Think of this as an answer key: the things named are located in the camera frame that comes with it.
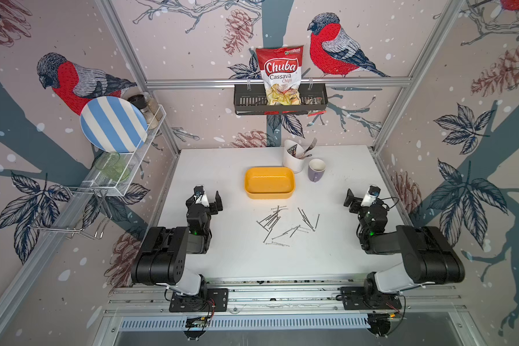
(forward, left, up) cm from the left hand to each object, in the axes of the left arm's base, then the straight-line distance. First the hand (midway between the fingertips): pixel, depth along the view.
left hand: (209, 188), depth 91 cm
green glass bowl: (-6, +27, +23) cm, 36 cm away
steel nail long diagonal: (-14, -36, -11) cm, 40 cm away
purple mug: (+13, -48, -3) cm, 50 cm away
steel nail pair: (-10, -43, -11) cm, 46 cm away
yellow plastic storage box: (+10, -26, -10) cm, 30 cm away
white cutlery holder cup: (+24, -39, -4) cm, 46 cm away
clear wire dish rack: (-18, +33, +16) cm, 41 cm away
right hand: (0, -65, -1) cm, 65 cm away
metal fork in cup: (+25, -47, 0) cm, 54 cm away
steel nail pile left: (-10, -26, -11) cm, 30 cm away
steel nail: (-9, -47, -12) cm, 50 cm away
